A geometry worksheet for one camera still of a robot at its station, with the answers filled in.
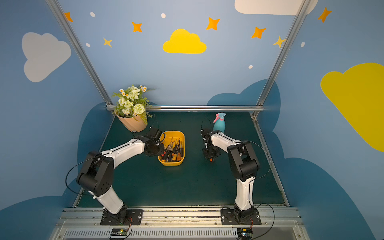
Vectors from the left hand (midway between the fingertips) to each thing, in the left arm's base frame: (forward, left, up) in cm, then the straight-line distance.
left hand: (161, 150), depth 94 cm
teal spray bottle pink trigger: (+19, -38, +5) cm, 43 cm away
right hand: (0, -33, -5) cm, 34 cm away
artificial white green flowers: (+18, +17, +23) cm, 34 cm away
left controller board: (-43, +15, -6) cm, 46 cm away
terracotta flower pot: (+17, +21, +5) cm, 27 cm away
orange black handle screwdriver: (-4, -31, -3) cm, 32 cm away
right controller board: (-42, -47, -7) cm, 63 cm away
